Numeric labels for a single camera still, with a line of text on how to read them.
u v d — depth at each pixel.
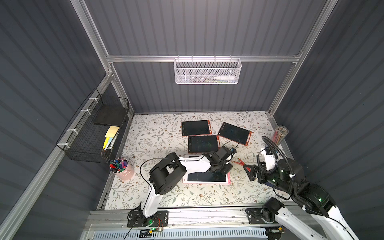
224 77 0.91
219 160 0.71
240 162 0.94
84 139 0.69
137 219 0.72
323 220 0.41
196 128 1.12
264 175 0.57
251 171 0.59
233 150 0.80
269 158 0.58
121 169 0.80
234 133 1.08
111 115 0.80
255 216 0.73
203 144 1.02
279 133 0.85
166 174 0.51
